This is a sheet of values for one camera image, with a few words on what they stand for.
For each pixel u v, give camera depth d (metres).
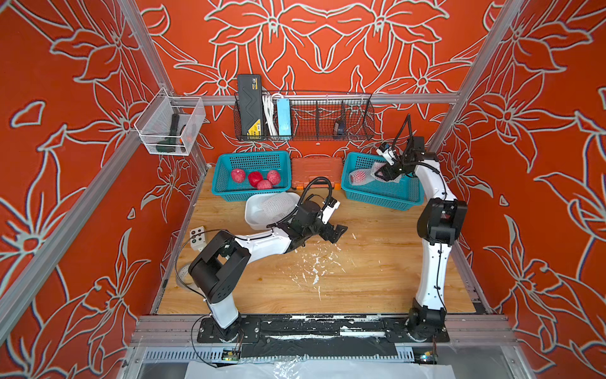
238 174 1.10
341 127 0.90
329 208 0.75
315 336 0.73
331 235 0.76
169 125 0.89
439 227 0.61
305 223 0.68
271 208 0.98
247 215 0.95
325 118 0.98
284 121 0.90
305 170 1.11
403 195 1.07
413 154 0.77
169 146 0.78
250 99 0.86
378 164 0.97
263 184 1.04
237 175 1.10
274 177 1.10
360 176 1.07
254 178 1.10
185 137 0.75
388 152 0.85
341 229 0.76
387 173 0.90
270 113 0.88
